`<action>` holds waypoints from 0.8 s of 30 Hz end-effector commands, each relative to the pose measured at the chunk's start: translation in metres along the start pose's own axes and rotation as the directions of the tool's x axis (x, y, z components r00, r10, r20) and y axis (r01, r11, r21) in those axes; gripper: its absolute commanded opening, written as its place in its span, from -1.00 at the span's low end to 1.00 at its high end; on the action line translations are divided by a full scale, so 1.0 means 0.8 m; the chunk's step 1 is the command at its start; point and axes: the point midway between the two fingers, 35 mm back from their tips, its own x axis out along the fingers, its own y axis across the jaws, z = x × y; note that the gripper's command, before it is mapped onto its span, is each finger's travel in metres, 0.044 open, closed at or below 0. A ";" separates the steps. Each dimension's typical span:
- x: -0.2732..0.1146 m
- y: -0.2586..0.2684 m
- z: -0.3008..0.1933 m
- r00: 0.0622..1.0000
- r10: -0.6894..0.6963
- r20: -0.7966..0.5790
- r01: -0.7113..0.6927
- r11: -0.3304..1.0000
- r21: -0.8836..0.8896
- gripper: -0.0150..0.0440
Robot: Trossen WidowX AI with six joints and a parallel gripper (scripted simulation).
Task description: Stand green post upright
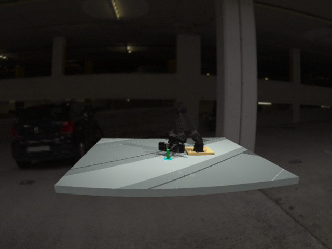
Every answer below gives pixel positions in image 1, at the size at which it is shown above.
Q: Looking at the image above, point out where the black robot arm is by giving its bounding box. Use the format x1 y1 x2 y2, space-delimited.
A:
166 101 204 153

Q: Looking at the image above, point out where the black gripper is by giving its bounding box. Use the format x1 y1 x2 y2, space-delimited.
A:
159 142 185 153

